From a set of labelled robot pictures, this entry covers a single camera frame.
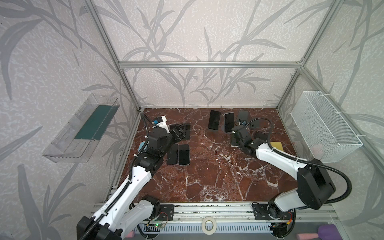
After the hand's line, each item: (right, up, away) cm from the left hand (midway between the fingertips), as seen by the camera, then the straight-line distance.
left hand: (183, 122), depth 74 cm
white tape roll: (+13, -49, -3) cm, 51 cm away
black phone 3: (+28, 0, +25) cm, 37 cm away
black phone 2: (+18, +1, +28) cm, 33 cm away
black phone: (-1, -6, +35) cm, 35 cm away
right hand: (+30, -6, +16) cm, 35 cm away
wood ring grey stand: (+40, +5, +33) cm, 52 cm away
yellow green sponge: (+59, -15, +23) cm, 65 cm away
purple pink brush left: (-23, -51, -7) cm, 56 cm away
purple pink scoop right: (+67, -51, -5) cm, 84 cm away
